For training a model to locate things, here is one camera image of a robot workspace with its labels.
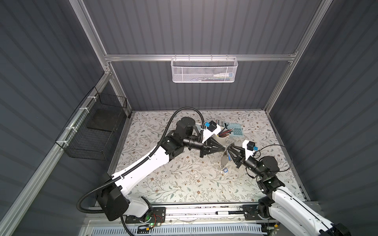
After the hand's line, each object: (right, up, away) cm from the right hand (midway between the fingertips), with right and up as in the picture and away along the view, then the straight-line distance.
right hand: (231, 148), depth 73 cm
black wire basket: (-71, +8, 0) cm, 72 cm away
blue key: (-2, -12, +4) cm, 13 cm away
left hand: (-6, +2, -11) cm, 13 cm away
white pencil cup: (-4, +3, +20) cm, 21 cm away
